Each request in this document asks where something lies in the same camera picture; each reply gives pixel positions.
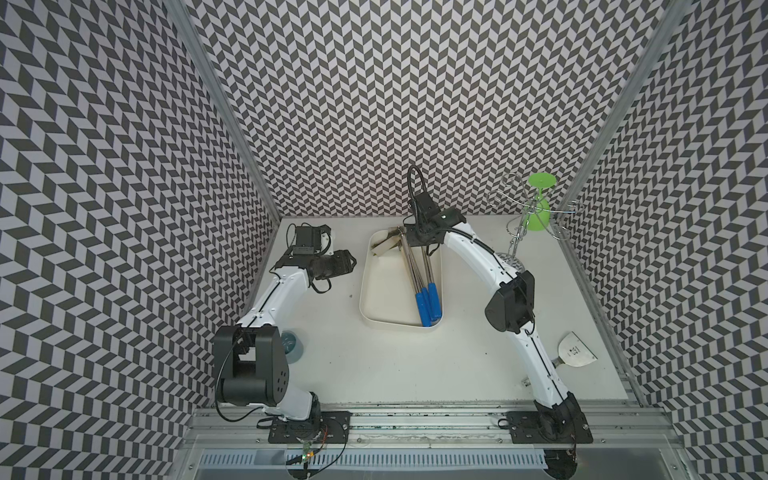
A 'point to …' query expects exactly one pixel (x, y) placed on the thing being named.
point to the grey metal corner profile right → (602, 148)
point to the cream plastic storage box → (387, 294)
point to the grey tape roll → (293, 346)
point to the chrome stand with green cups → (536, 206)
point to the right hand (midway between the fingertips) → (416, 239)
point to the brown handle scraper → (574, 352)
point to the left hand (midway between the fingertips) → (347, 264)
